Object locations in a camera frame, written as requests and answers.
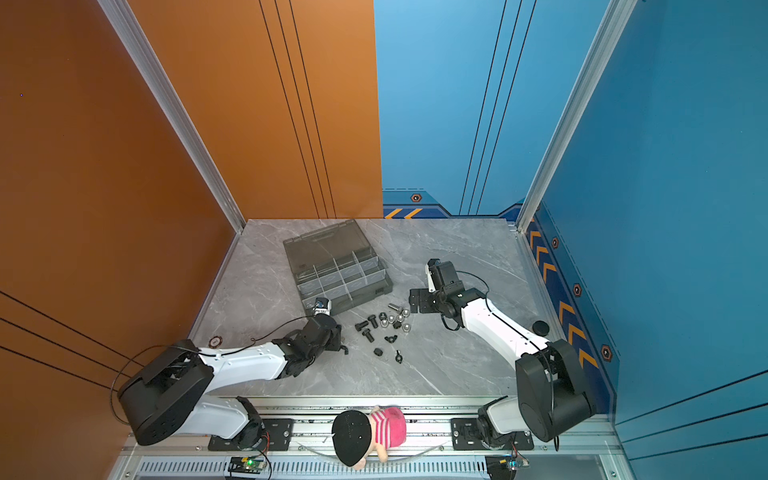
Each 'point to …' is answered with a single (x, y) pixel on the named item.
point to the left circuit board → (246, 464)
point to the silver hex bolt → (394, 306)
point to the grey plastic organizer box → (337, 263)
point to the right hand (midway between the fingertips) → (421, 298)
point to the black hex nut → (382, 316)
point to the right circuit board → (503, 467)
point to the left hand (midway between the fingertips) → (336, 325)
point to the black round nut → (378, 352)
